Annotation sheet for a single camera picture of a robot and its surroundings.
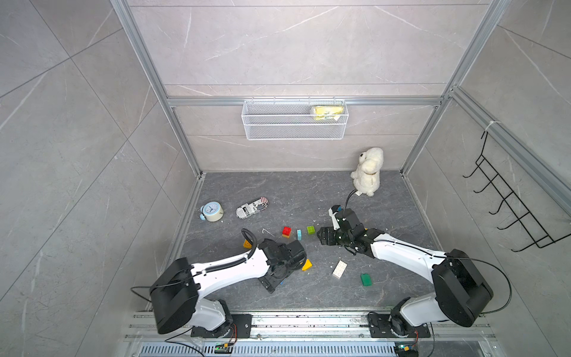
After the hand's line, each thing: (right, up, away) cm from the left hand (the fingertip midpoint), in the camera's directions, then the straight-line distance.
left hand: (292, 270), depth 80 cm
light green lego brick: (+8, +12, +15) cm, 21 cm away
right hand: (+14, +12, +8) cm, 20 cm away
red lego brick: (-2, +12, +13) cm, 18 cm away
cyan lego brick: (+3, +11, +13) cm, 17 cm away
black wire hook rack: (+67, +22, -18) cm, 72 cm away
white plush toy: (+37, +36, +26) cm, 57 cm away
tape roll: (-36, +20, +20) cm, 46 cm away
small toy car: (-20, +20, +21) cm, 36 cm away
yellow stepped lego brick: (+6, 0, +6) cm, 9 cm away
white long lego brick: (+19, -2, +5) cm, 20 cm away
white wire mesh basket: (+1, +62, +21) cm, 66 cm away
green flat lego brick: (+29, -5, +3) cm, 29 cm away
